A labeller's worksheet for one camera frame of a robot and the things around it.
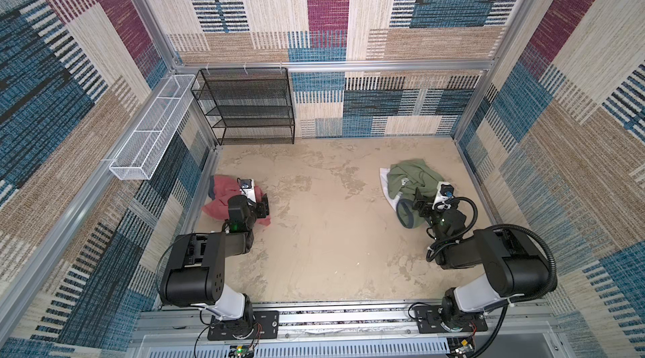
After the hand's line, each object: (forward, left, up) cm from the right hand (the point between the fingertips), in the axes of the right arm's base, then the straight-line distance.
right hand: (430, 191), depth 90 cm
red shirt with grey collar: (+8, +78, -6) cm, 78 cm away
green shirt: (+9, +7, -5) cm, 12 cm away
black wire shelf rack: (+41, +69, +8) cm, 81 cm away
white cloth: (+11, +13, -10) cm, 19 cm away
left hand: (+4, +63, -2) cm, 63 cm away
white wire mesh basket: (+1, +88, +24) cm, 91 cm away
